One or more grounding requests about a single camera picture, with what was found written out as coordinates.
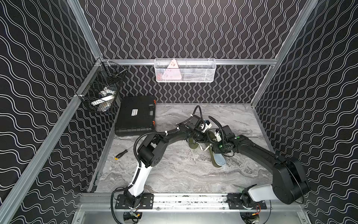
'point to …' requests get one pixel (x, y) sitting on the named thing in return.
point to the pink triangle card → (172, 73)
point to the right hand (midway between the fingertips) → (215, 148)
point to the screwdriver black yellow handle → (117, 156)
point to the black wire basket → (105, 74)
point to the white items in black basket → (106, 96)
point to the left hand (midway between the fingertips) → (214, 140)
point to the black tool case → (136, 116)
